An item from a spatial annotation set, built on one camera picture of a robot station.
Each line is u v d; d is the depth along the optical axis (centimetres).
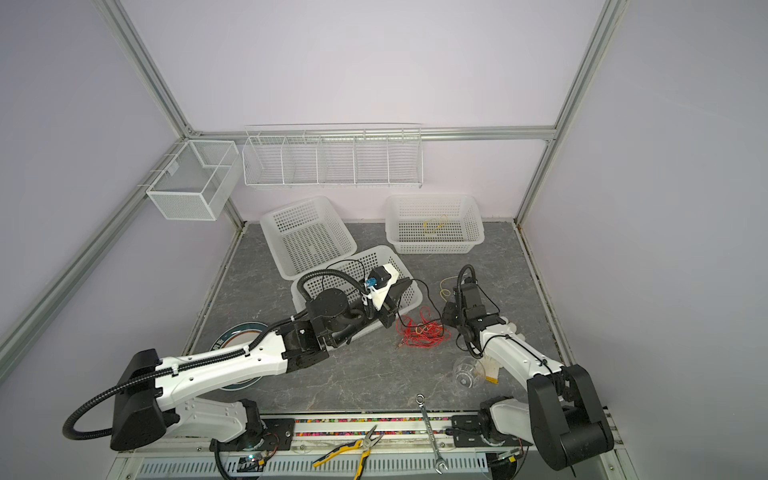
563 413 41
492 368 83
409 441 74
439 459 71
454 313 81
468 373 83
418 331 87
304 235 116
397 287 55
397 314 57
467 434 73
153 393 40
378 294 53
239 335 91
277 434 74
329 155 101
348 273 48
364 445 71
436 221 112
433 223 119
